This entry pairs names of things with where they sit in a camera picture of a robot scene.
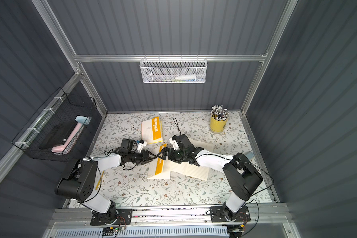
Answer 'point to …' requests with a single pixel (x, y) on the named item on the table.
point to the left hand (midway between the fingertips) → (156, 159)
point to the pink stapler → (59, 150)
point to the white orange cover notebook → (151, 131)
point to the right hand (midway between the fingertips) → (162, 159)
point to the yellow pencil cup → (217, 126)
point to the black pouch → (57, 135)
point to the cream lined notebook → (188, 170)
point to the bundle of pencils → (218, 113)
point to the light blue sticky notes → (81, 119)
